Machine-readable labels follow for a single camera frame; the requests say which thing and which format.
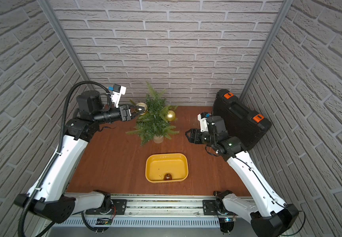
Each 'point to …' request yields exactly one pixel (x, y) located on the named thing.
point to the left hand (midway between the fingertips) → (144, 107)
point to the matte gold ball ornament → (170, 115)
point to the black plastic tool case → (241, 120)
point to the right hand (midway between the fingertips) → (193, 133)
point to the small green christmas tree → (153, 122)
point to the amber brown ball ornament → (168, 177)
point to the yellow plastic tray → (157, 165)
